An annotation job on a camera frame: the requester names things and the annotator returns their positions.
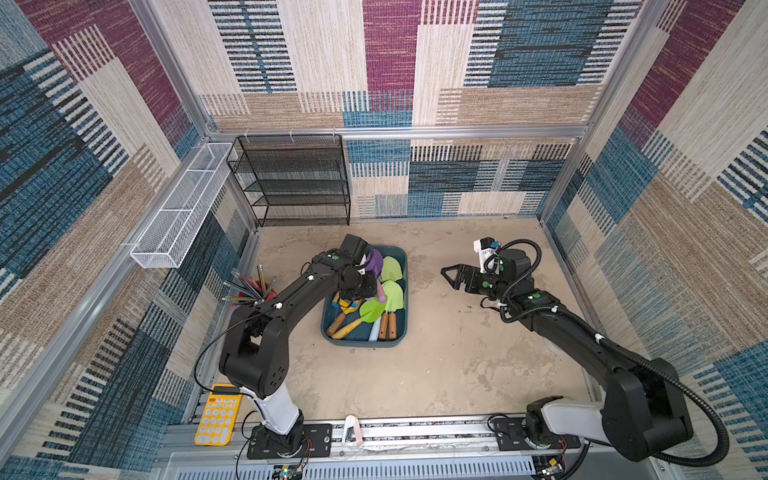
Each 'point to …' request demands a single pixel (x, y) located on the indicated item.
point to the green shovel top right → (391, 269)
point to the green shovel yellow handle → (370, 311)
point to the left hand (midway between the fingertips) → (375, 291)
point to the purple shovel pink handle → (375, 263)
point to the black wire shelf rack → (293, 177)
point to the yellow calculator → (219, 417)
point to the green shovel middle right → (394, 302)
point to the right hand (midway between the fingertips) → (455, 277)
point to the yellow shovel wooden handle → (336, 325)
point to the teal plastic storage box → (380, 321)
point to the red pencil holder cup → (255, 291)
